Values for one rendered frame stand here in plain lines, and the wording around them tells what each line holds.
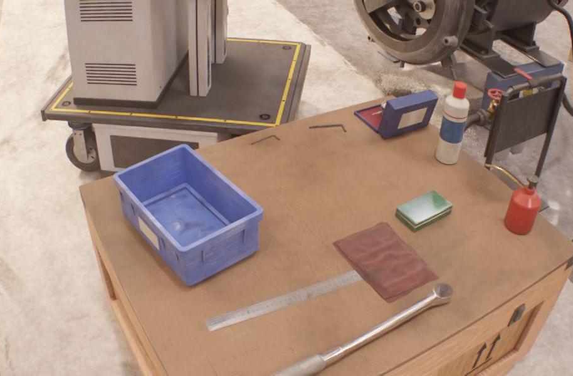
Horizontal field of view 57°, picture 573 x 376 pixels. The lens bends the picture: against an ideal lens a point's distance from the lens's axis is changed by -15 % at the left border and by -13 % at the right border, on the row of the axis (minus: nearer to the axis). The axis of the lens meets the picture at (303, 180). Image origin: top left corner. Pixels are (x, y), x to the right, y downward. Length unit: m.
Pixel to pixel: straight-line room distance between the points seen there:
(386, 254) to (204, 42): 1.06
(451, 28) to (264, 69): 0.75
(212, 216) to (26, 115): 1.69
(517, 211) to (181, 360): 0.82
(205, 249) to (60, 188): 1.25
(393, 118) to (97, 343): 1.05
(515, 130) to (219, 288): 1.22
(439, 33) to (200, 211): 1.34
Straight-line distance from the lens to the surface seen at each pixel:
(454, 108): 1.52
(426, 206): 1.41
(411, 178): 1.53
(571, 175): 2.65
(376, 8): 2.66
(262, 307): 1.18
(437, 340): 1.17
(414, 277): 1.25
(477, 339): 1.33
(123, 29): 1.98
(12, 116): 2.92
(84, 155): 2.31
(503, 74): 2.71
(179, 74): 2.29
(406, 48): 2.57
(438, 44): 2.42
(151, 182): 1.39
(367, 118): 1.73
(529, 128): 2.13
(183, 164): 1.42
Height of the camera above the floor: 1.37
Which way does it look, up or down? 37 degrees down
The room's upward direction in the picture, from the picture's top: 4 degrees clockwise
